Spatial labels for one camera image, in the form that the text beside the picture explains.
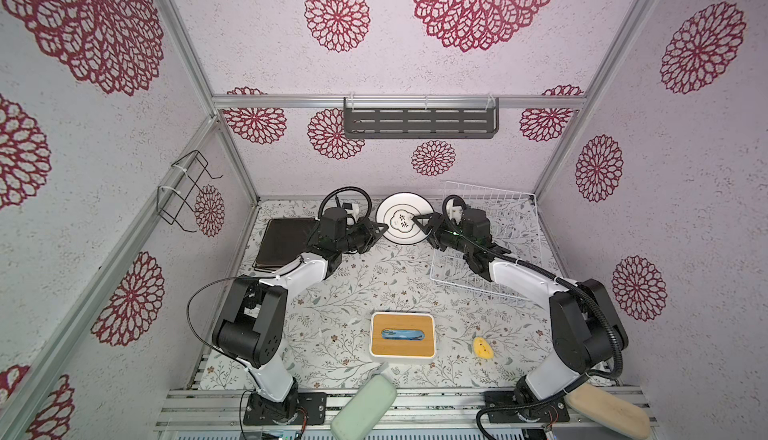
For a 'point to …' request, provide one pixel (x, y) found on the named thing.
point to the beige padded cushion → (609, 410)
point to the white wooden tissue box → (402, 335)
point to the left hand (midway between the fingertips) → (388, 229)
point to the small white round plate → (397, 212)
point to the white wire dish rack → (515, 229)
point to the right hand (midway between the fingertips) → (415, 217)
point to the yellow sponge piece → (482, 348)
